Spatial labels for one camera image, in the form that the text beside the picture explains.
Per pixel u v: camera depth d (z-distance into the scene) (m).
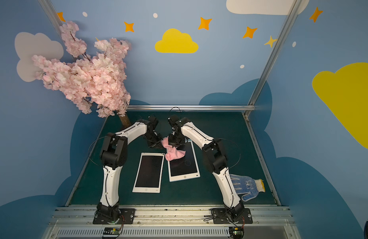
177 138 0.84
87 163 0.97
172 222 0.74
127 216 0.75
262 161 1.01
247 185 0.85
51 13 0.70
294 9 0.70
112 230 0.72
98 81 0.59
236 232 0.73
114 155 0.59
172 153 0.89
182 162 0.94
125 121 1.00
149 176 1.19
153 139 0.88
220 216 0.75
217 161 0.58
